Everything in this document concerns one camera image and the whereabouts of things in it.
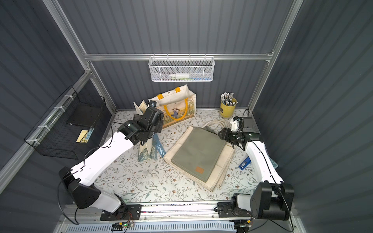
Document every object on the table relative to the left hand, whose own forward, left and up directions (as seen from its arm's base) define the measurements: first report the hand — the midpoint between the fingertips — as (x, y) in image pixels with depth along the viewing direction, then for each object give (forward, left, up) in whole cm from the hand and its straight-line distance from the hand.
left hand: (149, 120), depth 74 cm
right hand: (-1, -40, -12) cm, 41 cm away
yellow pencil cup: (+26, -50, -22) cm, 60 cm away
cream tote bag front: (-16, -37, -27) cm, 49 cm away
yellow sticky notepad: (-12, +27, +2) cm, 30 cm away
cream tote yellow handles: (+23, -12, -11) cm, 29 cm away
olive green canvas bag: (-4, -26, -28) cm, 39 cm away
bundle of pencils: (+30, -47, -12) cm, 57 cm away
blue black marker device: (-12, -55, -26) cm, 62 cm away
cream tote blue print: (0, +1, -30) cm, 30 cm away
